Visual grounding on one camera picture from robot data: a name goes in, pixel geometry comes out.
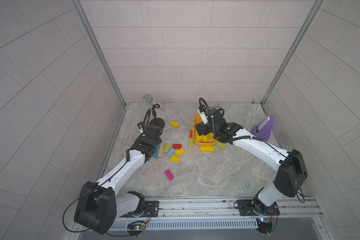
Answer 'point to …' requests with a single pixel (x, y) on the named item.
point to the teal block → (155, 154)
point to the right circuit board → (264, 224)
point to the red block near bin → (191, 133)
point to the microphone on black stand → (155, 121)
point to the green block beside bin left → (190, 142)
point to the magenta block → (169, 175)
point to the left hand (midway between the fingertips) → (156, 134)
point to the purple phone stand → (262, 130)
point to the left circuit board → (136, 228)
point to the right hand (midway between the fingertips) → (201, 122)
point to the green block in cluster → (167, 148)
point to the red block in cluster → (177, 146)
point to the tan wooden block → (161, 150)
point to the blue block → (170, 152)
